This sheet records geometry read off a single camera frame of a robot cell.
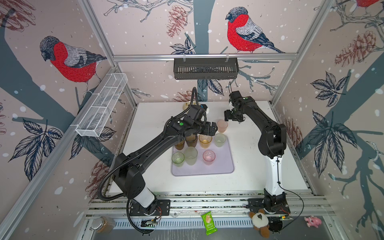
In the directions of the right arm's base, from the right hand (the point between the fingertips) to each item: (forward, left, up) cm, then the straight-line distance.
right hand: (229, 117), depth 99 cm
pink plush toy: (-56, -34, -8) cm, 65 cm away
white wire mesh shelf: (-23, +72, +21) cm, 79 cm away
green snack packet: (-58, +15, -9) cm, 61 cm away
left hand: (-18, +13, +15) cm, 27 cm away
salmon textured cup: (-4, +5, -4) cm, 8 cm away
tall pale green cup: (-27, +25, -2) cm, 37 cm away
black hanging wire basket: (+29, +17, +20) cm, 39 cm away
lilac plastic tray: (-28, +5, -11) cm, 31 cm away
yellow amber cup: (-15, +17, -7) cm, 23 cm away
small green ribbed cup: (-27, +33, -9) cm, 44 cm away
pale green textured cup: (-13, +6, -9) cm, 17 cm away
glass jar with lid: (-61, +60, 0) cm, 86 cm away
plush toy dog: (-57, -9, -7) cm, 58 cm away
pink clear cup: (-26, +14, -6) cm, 30 cm away
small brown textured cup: (-19, +33, -7) cm, 39 cm away
